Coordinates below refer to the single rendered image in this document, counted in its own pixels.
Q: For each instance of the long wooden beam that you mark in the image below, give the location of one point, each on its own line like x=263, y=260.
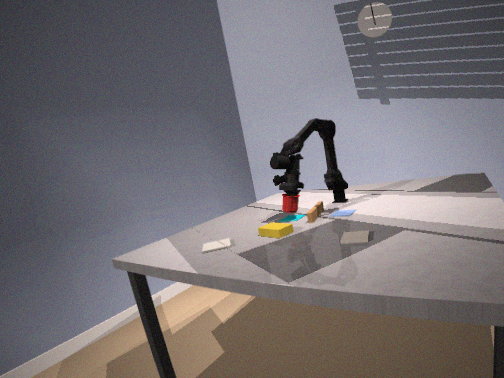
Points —
x=315, y=211

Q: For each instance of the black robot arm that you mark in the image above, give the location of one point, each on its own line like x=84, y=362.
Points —
x=333, y=177

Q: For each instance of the red cup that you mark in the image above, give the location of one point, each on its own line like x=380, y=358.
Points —
x=290, y=203

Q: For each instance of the yellow rectangular block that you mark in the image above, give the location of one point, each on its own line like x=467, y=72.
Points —
x=276, y=230

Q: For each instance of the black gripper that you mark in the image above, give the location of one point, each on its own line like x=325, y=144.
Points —
x=292, y=184

